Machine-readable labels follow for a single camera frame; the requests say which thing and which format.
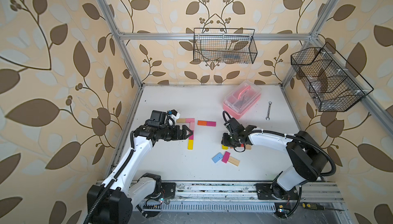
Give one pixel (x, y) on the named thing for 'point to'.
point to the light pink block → (192, 125)
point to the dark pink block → (191, 137)
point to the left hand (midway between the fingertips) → (183, 132)
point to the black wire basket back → (227, 45)
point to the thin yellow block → (190, 144)
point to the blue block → (217, 157)
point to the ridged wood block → (234, 161)
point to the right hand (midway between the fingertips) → (222, 142)
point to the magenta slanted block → (225, 157)
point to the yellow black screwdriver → (317, 206)
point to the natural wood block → (181, 120)
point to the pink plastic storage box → (239, 101)
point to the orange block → (202, 122)
